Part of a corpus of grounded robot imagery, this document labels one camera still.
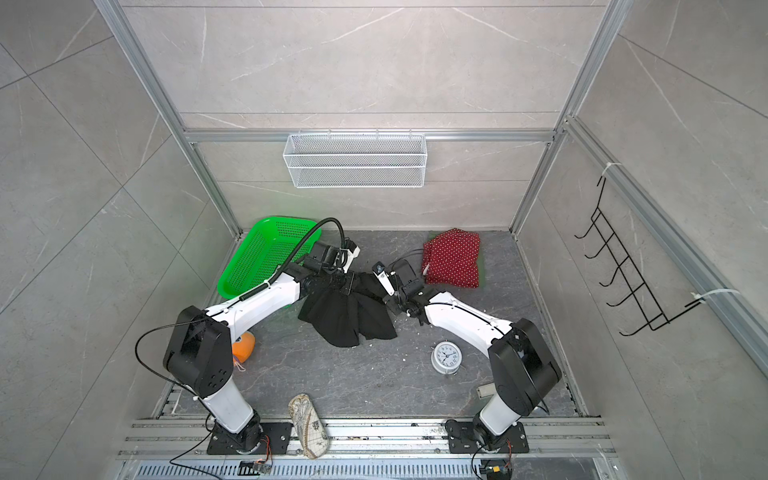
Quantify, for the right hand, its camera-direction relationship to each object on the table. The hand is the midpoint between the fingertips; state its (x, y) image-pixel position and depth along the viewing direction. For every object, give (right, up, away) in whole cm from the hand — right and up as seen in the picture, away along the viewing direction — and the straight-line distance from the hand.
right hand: (399, 288), depth 89 cm
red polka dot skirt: (+20, +9, +17) cm, 28 cm away
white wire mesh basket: (-14, +43, +12) cm, 47 cm away
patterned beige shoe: (-23, -32, -16) cm, 43 cm away
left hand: (-11, +4, -1) cm, 12 cm away
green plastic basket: (-51, +12, +22) cm, 57 cm away
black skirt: (-16, -8, +1) cm, 18 cm away
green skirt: (+31, +7, +19) cm, 37 cm away
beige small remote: (+23, -26, -11) cm, 37 cm away
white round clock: (+13, -19, -5) cm, 24 cm away
